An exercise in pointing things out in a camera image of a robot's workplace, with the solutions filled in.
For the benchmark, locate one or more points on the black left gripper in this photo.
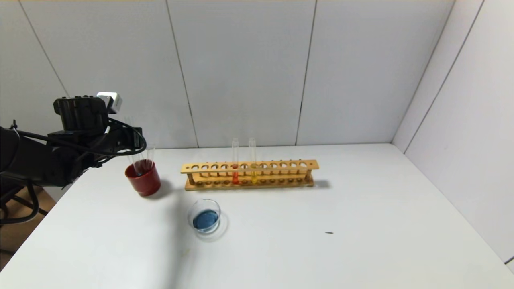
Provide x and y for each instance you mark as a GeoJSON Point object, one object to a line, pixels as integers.
{"type": "Point", "coordinates": [137, 138]}

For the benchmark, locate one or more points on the test tube with pink pigment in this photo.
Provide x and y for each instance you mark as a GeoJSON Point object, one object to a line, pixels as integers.
{"type": "Point", "coordinates": [151, 152]}

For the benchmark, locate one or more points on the black and orange left arm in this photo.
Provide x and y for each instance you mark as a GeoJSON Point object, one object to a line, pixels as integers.
{"type": "Point", "coordinates": [28, 160]}

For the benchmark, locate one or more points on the empty glass test tube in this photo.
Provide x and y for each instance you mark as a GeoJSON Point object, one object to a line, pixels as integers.
{"type": "Point", "coordinates": [141, 160]}

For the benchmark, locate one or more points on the test tube with orange-red pigment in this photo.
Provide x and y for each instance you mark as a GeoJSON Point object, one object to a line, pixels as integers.
{"type": "Point", "coordinates": [235, 176]}

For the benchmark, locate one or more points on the test tube with yellow pigment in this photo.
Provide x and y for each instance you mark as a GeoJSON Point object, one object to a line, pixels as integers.
{"type": "Point", "coordinates": [253, 176]}

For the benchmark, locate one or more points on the wooden test tube rack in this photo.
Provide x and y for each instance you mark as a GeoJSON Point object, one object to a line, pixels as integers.
{"type": "Point", "coordinates": [281, 184]}

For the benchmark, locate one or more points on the dark red plastic cup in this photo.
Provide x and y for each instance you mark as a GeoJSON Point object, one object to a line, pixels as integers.
{"type": "Point", "coordinates": [143, 182]}

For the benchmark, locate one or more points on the clear glass beaker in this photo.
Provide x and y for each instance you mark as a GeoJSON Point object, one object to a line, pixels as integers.
{"type": "Point", "coordinates": [206, 220]}

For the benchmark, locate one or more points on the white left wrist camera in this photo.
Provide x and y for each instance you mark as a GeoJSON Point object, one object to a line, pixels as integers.
{"type": "Point", "coordinates": [111, 101]}

